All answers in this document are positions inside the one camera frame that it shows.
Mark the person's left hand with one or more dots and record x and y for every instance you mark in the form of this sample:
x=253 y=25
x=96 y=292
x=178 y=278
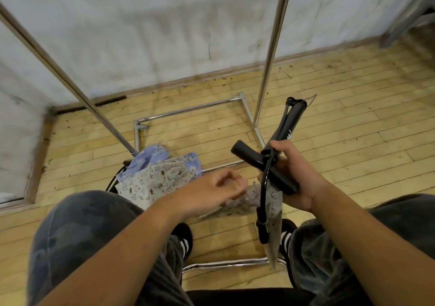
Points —
x=210 y=193

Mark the person's right hand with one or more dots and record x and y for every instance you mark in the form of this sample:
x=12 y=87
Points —
x=306 y=183

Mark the chrome clothes rack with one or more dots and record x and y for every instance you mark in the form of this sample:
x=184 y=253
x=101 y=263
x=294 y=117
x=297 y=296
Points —
x=278 y=27

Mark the person's left forearm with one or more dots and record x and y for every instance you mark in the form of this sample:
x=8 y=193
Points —
x=119 y=255

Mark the person's right forearm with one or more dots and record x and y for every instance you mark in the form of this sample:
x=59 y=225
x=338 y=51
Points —
x=374 y=248

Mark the black striped left shoe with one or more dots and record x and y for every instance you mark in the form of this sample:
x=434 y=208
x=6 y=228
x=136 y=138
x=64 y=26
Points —
x=183 y=234

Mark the black striped shoe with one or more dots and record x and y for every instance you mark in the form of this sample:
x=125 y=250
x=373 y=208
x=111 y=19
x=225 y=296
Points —
x=289 y=231
x=183 y=234

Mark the black striped right shoe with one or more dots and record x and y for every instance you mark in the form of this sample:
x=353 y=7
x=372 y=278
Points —
x=289 y=231

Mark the black chair seat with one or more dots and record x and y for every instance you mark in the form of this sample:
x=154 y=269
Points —
x=251 y=297

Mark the black baseboard strip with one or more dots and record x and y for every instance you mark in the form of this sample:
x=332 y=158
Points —
x=108 y=101

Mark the grey metal furniture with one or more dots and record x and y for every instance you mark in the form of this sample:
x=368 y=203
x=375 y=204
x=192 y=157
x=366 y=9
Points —
x=407 y=13

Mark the chrome chair frame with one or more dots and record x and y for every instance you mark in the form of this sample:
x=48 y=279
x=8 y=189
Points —
x=224 y=264

